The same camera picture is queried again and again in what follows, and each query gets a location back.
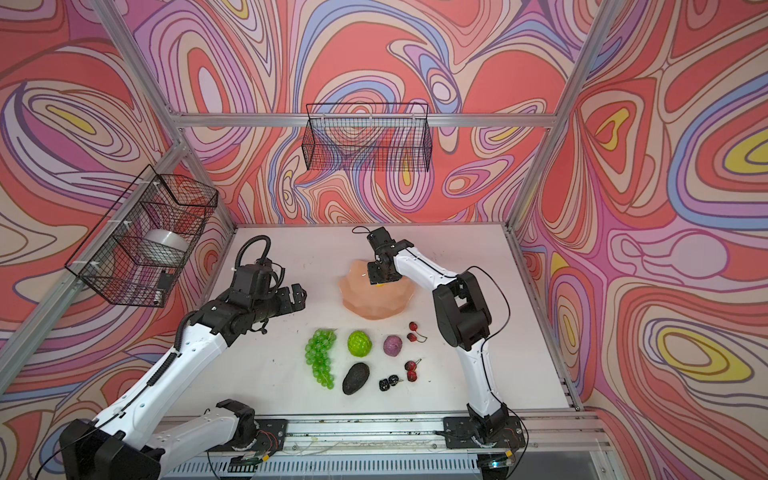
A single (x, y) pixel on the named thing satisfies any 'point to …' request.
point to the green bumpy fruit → (359, 343)
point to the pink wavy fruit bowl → (374, 301)
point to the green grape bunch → (317, 350)
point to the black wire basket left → (136, 251)
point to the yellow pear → (380, 285)
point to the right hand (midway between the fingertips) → (381, 281)
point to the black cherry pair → (392, 380)
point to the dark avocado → (355, 378)
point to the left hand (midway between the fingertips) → (296, 294)
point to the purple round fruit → (392, 345)
